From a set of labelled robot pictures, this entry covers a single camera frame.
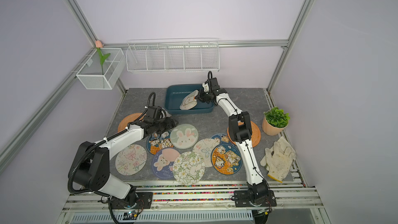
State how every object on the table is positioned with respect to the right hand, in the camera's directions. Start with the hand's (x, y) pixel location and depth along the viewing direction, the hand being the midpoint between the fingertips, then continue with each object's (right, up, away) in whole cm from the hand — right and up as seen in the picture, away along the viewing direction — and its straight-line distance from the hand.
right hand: (193, 96), depth 103 cm
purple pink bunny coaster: (-16, -39, -18) cm, 45 cm away
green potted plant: (+48, -15, -16) cm, 53 cm away
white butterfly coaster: (+8, -31, -12) cm, 34 cm away
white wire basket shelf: (-11, +26, -4) cm, 29 cm away
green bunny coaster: (-5, -26, -7) cm, 27 cm away
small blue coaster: (+19, -28, -9) cm, 35 cm away
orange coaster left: (-44, -15, +2) cm, 47 cm away
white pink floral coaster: (-34, -37, -17) cm, 53 cm away
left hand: (-10, -18, -14) cm, 25 cm away
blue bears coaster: (-22, -29, -10) cm, 37 cm away
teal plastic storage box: (-16, +2, +16) cm, 23 cm away
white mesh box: (-52, +16, -14) cm, 56 cm away
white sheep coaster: (-3, -4, +1) cm, 5 cm away
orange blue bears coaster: (+20, -37, -17) cm, 45 cm away
